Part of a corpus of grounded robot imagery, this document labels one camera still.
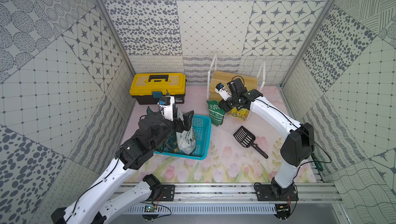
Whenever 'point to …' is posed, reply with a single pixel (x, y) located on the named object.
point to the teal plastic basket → (201, 126)
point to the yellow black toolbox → (148, 88)
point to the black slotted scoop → (246, 138)
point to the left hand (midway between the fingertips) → (183, 107)
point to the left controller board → (150, 208)
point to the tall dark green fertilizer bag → (171, 144)
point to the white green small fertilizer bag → (216, 114)
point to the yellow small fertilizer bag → (242, 113)
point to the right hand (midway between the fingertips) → (223, 105)
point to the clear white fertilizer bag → (186, 140)
